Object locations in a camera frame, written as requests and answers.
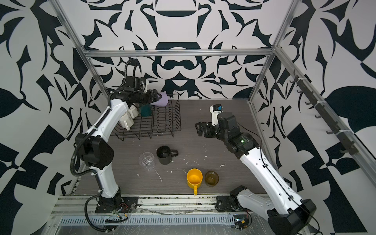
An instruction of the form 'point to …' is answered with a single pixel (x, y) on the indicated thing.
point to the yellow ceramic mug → (194, 178)
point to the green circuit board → (242, 221)
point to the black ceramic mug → (165, 154)
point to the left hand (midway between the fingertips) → (156, 94)
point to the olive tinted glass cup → (211, 178)
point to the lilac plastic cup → (163, 101)
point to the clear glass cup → (147, 160)
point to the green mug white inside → (146, 110)
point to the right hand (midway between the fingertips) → (203, 122)
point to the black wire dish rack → (163, 122)
